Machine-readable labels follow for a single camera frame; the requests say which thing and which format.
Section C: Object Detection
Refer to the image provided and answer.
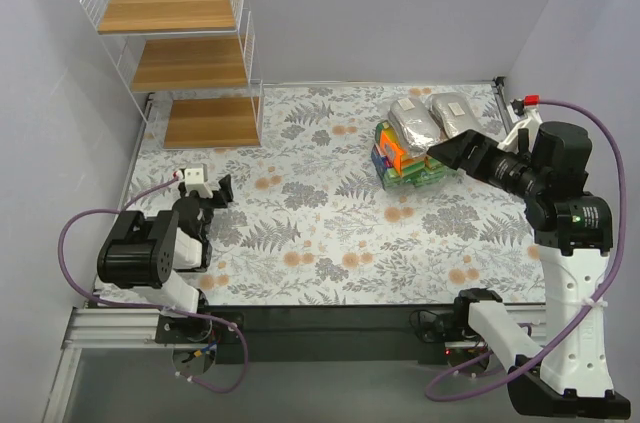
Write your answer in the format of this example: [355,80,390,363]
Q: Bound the silver mesh scrubber pack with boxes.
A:
[388,97,441,157]

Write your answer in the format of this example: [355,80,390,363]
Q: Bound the orange green sponge pack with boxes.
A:
[375,120,416,171]

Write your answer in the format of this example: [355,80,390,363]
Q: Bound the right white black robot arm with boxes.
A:
[428,122,631,420]

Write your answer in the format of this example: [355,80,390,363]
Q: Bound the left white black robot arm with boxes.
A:
[97,174,234,313]

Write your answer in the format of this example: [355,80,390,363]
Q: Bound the blue label green sponges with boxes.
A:
[371,144,393,173]

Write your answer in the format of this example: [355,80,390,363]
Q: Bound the blue label sponge pack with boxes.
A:
[419,156,455,185]

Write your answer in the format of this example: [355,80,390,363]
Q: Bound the orange box sponge pack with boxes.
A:
[381,157,425,189]

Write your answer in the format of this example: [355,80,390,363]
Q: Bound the floral patterned table mat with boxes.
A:
[127,85,544,305]

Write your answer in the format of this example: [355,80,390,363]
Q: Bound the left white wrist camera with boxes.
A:
[173,164,213,199]

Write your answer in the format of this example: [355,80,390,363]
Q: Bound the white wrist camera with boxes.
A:
[498,95,542,154]
[173,164,213,199]

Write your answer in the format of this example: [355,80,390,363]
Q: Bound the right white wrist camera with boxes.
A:
[498,95,542,154]

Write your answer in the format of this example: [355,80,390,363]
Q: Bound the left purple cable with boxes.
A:
[58,177,250,394]

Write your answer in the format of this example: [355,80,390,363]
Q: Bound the purple cable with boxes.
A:
[58,177,250,394]
[424,99,627,403]

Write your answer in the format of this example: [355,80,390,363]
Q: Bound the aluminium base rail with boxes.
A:
[63,304,463,349]

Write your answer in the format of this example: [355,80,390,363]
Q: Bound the white wire wooden shelf unit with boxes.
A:
[80,0,264,150]

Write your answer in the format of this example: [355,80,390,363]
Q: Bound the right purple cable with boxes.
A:
[424,99,627,403]

